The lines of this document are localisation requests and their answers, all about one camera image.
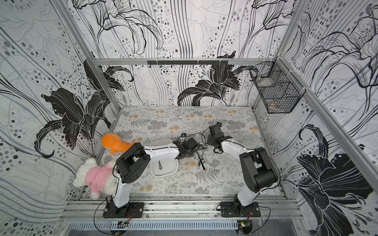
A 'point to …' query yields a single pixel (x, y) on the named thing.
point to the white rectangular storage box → (163, 154)
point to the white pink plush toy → (100, 179)
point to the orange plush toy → (113, 141)
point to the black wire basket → (278, 90)
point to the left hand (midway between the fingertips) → (188, 154)
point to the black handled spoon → (202, 161)
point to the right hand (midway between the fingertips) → (214, 137)
